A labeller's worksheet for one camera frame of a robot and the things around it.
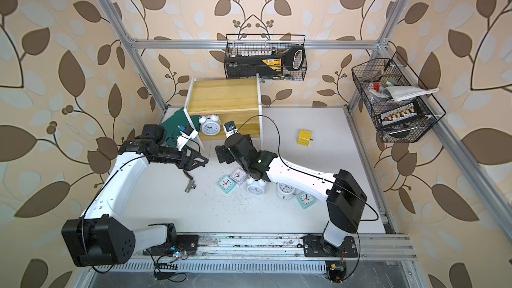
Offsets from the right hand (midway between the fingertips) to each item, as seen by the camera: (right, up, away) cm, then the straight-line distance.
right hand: (229, 143), depth 79 cm
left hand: (-10, -5, -4) cm, 12 cm away
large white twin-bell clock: (+23, -21, +6) cm, 32 cm away
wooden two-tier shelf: (-7, +16, 0) cm, 17 cm away
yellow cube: (+35, +1, +22) cm, 41 cm away
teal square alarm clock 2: (+32, -25, +5) cm, 41 cm away
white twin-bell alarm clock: (-9, +7, +6) cm, 13 cm away
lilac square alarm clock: (+2, -16, +12) cm, 21 cm away
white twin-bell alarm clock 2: (+10, -19, +5) cm, 23 cm away
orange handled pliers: (-19, -20, +10) cm, 29 cm away
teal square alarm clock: (-3, -19, +10) cm, 22 cm away
